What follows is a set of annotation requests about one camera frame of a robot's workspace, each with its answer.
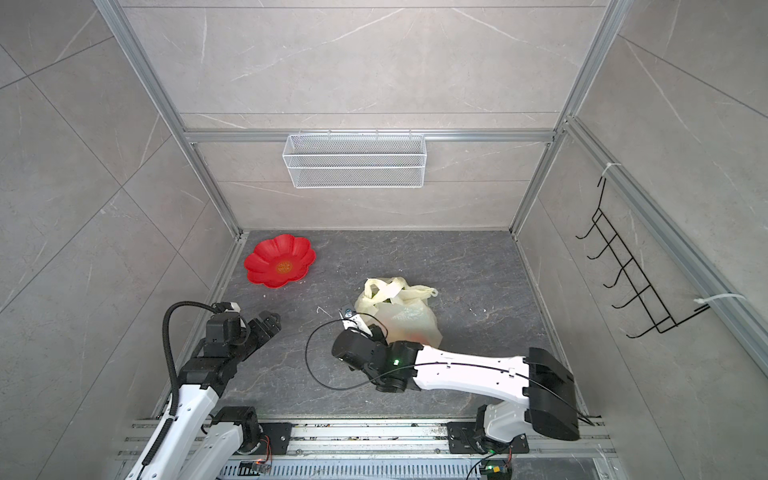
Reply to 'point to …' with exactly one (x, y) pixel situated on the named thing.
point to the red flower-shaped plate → (279, 259)
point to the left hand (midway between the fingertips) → (268, 318)
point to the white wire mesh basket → (354, 161)
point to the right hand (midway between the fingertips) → (353, 332)
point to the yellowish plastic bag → (402, 309)
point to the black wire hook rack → (663, 319)
